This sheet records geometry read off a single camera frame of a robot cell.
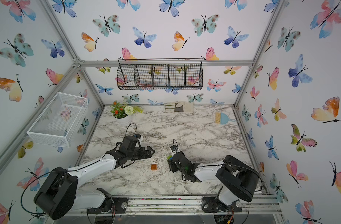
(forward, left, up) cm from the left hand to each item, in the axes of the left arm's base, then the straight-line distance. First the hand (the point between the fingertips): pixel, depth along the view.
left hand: (151, 151), depth 87 cm
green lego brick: (-2, -11, -5) cm, 12 cm away
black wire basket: (+46, -6, +24) cm, 53 cm away
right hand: (-3, -13, -3) cm, 14 cm away
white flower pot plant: (+27, +22, +4) cm, 35 cm away
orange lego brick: (-8, -2, -5) cm, 10 cm away
